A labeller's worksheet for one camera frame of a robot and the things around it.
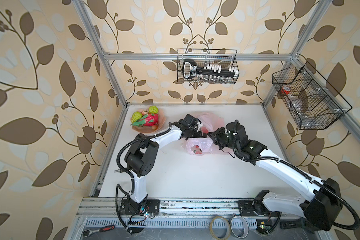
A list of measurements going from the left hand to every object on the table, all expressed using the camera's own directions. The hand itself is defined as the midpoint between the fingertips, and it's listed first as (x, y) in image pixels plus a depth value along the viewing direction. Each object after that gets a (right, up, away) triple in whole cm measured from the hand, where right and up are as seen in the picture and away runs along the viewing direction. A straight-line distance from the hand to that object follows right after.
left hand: (204, 138), depth 89 cm
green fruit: (-46, +13, +13) cm, 50 cm away
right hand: (-1, +4, -14) cm, 15 cm away
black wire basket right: (+53, +20, -14) cm, 58 cm away
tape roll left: (+5, -39, -20) cm, 44 cm away
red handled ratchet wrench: (-57, -40, -21) cm, 73 cm away
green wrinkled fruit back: (-35, +19, +17) cm, 43 cm away
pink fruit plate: (-38, +4, +15) cm, 41 cm away
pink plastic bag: (+3, +10, -9) cm, 13 cm away
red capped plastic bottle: (+44, +28, -8) cm, 53 cm away
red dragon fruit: (-37, +11, +11) cm, 40 cm away
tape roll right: (+14, -39, -19) cm, 46 cm away
